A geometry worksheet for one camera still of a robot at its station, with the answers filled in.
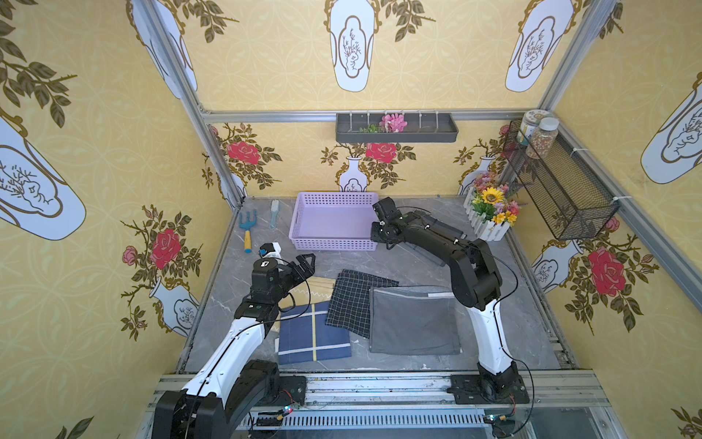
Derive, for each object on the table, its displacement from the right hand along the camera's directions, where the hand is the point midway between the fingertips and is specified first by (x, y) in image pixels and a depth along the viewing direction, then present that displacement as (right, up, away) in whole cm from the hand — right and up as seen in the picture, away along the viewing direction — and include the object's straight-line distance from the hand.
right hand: (384, 228), depth 103 cm
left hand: (-29, -9, -18) cm, 36 cm away
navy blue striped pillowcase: (-27, -32, -19) cm, 46 cm away
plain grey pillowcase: (+9, -28, -17) cm, 34 cm away
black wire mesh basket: (+53, +10, -23) cm, 58 cm away
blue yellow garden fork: (-52, -8, 0) cm, 52 cm away
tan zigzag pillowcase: (-25, -21, -10) cm, 34 cm away
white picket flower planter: (+37, +7, -4) cm, 38 cm away
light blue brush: (-46, +6, +14) cm, 48 cm away
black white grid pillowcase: (-13, -25, -13) cm, 31 cm away
